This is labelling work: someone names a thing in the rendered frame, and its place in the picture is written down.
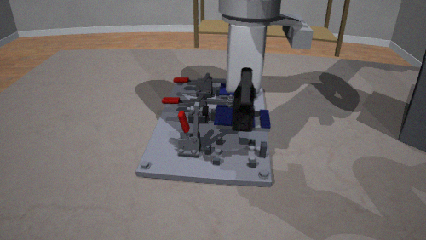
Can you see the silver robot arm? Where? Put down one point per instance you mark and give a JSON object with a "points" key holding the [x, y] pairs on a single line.
{"points": [[296, 30]]}

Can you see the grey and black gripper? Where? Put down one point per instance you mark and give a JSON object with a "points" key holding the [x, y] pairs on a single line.
{"points": [[246, 44]]}

